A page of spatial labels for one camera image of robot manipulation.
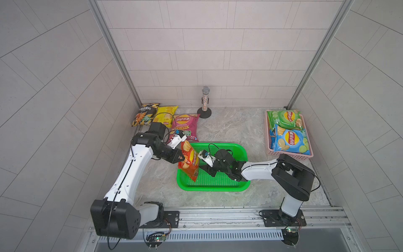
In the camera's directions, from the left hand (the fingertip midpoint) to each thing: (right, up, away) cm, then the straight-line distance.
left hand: (185, 155), depth 74 cm
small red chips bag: (+3, -4, -2) cm, 6 cm away
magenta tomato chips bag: (-2, +15, +22) cm, 27 cm away
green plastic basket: (+9, -16, +8) cm, 20 cm away
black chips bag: (-31, +20, +30) cm, 48 cm away
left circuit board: (-11, -33, -10) cm, 36 cm away
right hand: (+8, -7, +11) cm, 15 cm away
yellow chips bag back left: (-19, +21, +31) cm, 42 cm away
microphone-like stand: (+8, +23, +34) cm, 42 cm away
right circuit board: (+47, -34, -6) cm, 59 cm away
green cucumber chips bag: (+59, +17, +21) cm, 65 cm away
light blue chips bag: (+58, +6, +10) cm, 60 cm away
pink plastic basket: (+50, +8, +22) cm, 55 cm away
